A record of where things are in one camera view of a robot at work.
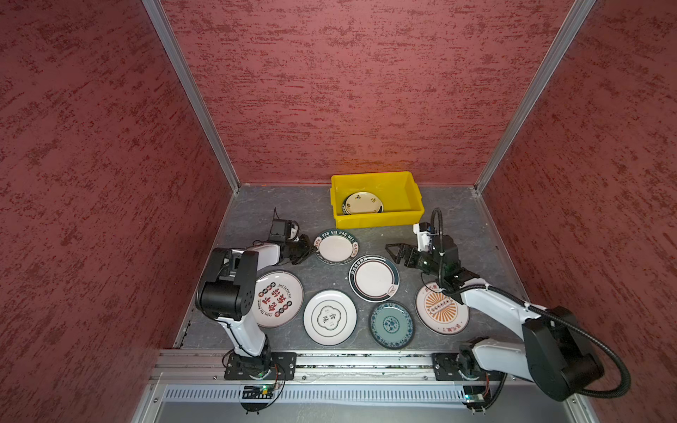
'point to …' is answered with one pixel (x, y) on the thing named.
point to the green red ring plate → (374, 278)
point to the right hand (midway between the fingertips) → (392, 252)
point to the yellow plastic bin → (401, 196)
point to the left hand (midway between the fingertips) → (317, 252)
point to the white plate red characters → (278, 299)
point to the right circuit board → (474, 393)
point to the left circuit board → (264, 391)
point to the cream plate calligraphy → (361, 203)
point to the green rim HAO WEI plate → (336, 247)
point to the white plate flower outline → (330, 317)
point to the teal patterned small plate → (391, 325)
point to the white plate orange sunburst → (440, 312)
